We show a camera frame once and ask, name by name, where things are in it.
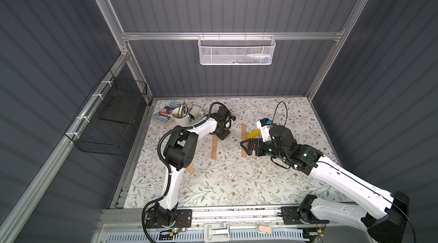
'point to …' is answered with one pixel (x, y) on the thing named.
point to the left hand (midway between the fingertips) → (225, 134)
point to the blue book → (165, 116)
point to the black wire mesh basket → (106, 124)
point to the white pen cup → (180, 117)
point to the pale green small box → (195, 112)
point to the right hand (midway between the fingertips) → (250, 143)
